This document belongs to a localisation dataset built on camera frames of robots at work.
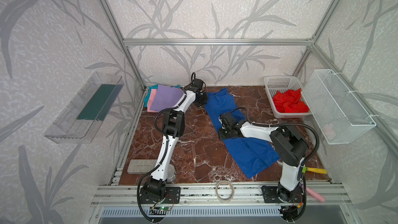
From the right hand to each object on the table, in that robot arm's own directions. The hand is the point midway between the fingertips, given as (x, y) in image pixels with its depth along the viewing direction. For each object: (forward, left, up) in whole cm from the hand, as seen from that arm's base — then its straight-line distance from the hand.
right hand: (219, 131), depth 96 cm
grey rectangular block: (-21, +42, +3) cm, 47 cm away
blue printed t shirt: (-14, -18, -1) cm, 22 cm away
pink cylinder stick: (-34, -44, +2) cm, 56 cm away
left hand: (+26, +7, +3) cm, 27 cm away
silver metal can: (-26, +25, +6) cm, 36 cm away
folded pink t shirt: (+26, +48, +3) cm, 55 cm away
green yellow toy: (-24, -50, +2) cm, 55 cm away
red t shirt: (+19, -48, +4) cm, 52 cm away
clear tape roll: (-36, +1, +1) cm, 36 cm away
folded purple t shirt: (+23, +36, +7) cm, 44 cm away
